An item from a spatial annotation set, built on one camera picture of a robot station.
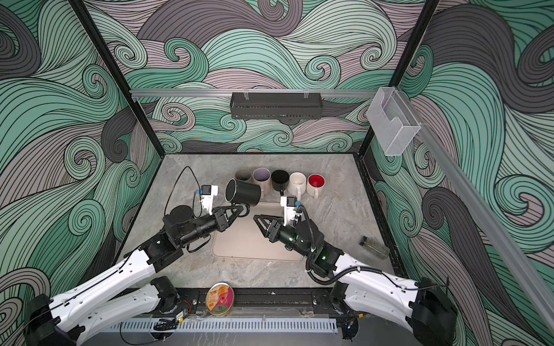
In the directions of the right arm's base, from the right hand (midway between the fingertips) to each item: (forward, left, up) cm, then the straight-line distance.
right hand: (254, 221), depth 67 cm
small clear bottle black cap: (-1, -46, -22) cm, 51 cm away
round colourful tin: (-18, +13, -21) cm, 30 cm away
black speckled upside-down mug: (+9, +4, +3) cm, 10 cm away
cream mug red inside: (+31, -27, -22) cm, 46 cm away
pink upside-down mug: (+31, -1, -16) cm, 35 cm away
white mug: (+30, -18, -21) cm, 41 cm away
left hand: (+3, +4, +3) cm, 6 cm away
